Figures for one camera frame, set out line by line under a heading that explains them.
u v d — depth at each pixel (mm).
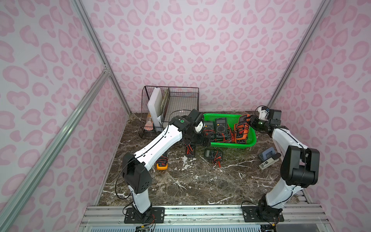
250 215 720
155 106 908
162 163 871
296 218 724
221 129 980
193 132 641
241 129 896
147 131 1038
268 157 902
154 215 731
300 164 488
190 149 927
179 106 1027
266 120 790
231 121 1038
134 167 446
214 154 903
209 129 996
